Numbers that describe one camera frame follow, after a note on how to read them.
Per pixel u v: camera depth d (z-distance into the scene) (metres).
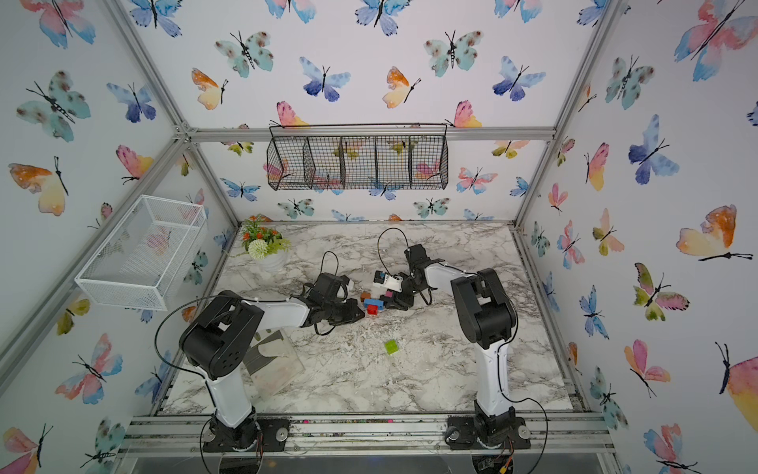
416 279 0.77
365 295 0.99
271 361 0.86
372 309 0.96
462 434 0.73
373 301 0.96
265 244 0.93
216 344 0.50
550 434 0.71
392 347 0.88
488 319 0.55
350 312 0.86
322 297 0.77
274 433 0.74
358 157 0.98
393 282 0.89
